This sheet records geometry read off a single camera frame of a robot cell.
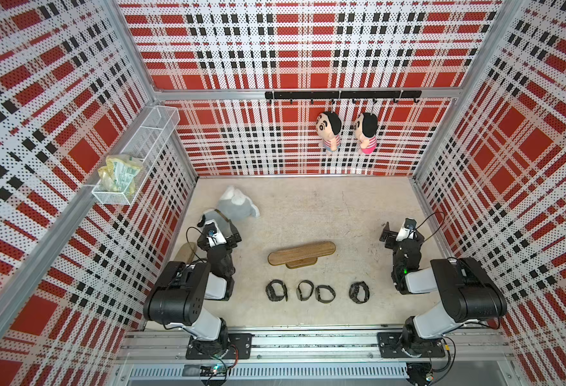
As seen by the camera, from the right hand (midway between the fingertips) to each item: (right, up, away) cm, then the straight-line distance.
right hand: (402, 224), depth 91 cm
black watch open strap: (-40, -22, -9) cm, 47 cm away
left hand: (-68, +1, -2) cm, 68 cm away
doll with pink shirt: (-13, +38, +3) cm, 41 cm away
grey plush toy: (-67, +7, +9) cm, 68 cm away
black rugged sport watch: (-21, -22, -9) cm, 32 cm away
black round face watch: (-31, -24, -8) cm, 39 cm away
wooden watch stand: (-39, -11, -4) cm, 41 cm away
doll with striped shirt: (-29, +37, 0) cm, 47 cm away
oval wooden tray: (-84, -12, +2) cm, 85 cm away
